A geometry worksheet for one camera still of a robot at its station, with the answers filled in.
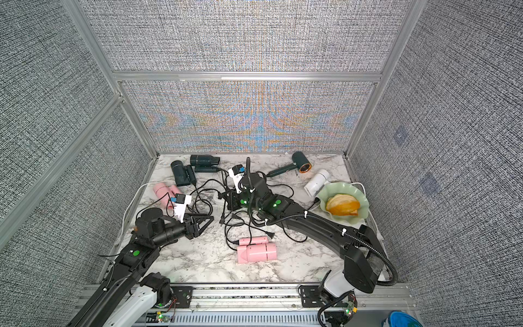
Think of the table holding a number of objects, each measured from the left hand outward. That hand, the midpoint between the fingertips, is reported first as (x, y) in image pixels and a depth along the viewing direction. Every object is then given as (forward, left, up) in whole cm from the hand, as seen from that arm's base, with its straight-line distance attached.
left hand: (213, 217), depth 71 cm
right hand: (+7, -3, +5) cm, 9 cm away
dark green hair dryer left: (+33, +22, -17) cm, 43 cm away
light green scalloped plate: (+21, -51, -18) cm, 58 cm away
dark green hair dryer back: (+41, +12, -17) cm, 46 cm away
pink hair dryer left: (+23, +28, -18) cm, 41 cm away
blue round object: (-31, -58, -11) cm, 66 cm away
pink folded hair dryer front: (-6, -15, -16) cm, 23 cm away
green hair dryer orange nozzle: (+40, -40, -17) cm, 58 cm away
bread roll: (+11, -54, -14) cm, 56 cm away
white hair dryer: (+25, -45, -16) cm, 54 cm away
